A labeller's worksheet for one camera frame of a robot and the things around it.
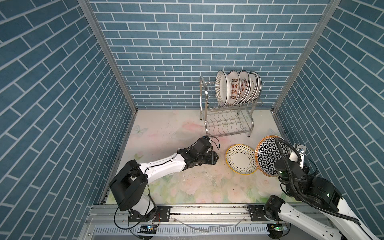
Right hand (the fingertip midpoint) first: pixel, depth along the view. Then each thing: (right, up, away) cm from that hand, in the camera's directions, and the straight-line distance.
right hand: (288, 157), depth 66 cm
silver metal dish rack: (-23, +17, +42) cm, 51 cm away
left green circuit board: (-64, -37, +6) cm, 74 cm away
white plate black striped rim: (-27, +36, +23) cm, 51 cm away
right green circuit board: (-2, -35, +5) cm, 36 cm away
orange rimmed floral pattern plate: (-5, 0, +11) cm, 12 cm away
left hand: (-29, -5, +16) cm, 33 cm away
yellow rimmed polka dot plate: (-13, -8, +28) cm, 32 cm away
